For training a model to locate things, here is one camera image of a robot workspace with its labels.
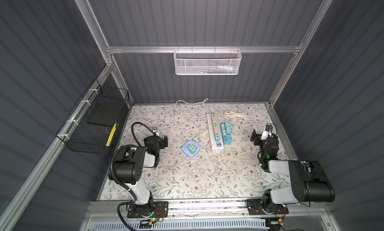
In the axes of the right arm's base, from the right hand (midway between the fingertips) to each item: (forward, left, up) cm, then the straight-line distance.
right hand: (265, 132), depth 89 cm
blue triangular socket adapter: (-8, +48, -9) cm, 49 cm away
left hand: (+1, +68, -6) cm, 68 cm away
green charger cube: (-9, +44, -5) cm, 45 cm away
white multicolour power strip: (-1, +29, -8) cm, 30 cm away
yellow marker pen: (-13, +81, +18) cm, 84 cm away
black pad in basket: (-3, +86, +21) cm, 88 cm away
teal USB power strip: (+5, +21, -8) cm, 23 cm away
